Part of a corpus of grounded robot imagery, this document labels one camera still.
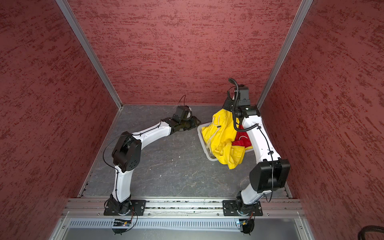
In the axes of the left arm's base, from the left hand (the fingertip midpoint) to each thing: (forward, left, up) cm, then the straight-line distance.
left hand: (200, 125), depth 92 cm
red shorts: (-4, -28, -9) cm, 30 cm away
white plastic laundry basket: (-13, -5, -4) cm, 15 cm away
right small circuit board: (-49, -22, -14) cm, 55 cm away
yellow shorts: (-9, -11, +3) cm, 14 cm away
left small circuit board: (-50, +39, -15) cm, 65 cm away
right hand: (+3, -14, +15) cm, 21 cm away
